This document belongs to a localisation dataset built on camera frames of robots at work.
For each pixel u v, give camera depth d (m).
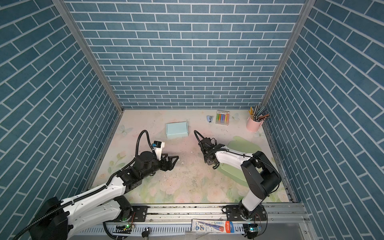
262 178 0.46
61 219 0.39
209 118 1.13
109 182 0.53
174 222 0.72
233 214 0.74
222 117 1.15
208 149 0.72
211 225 0.70
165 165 0.70
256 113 1.03
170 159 0.71
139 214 0.74
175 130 1.03
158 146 0.71
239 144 1.02
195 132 0.78
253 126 1.04
